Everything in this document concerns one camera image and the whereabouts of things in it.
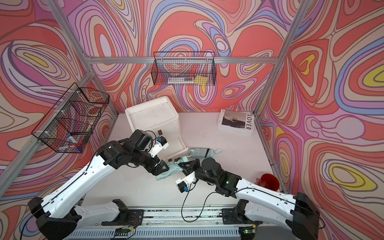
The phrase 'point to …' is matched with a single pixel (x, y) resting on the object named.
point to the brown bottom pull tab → (170, 160)
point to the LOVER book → (242, 121)
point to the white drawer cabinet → (159, 116)
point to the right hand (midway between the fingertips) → (182, 164)
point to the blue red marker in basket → (78, 145)
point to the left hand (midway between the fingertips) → (164, 165)
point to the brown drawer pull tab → (160, 132)
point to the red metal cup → (268, 181)
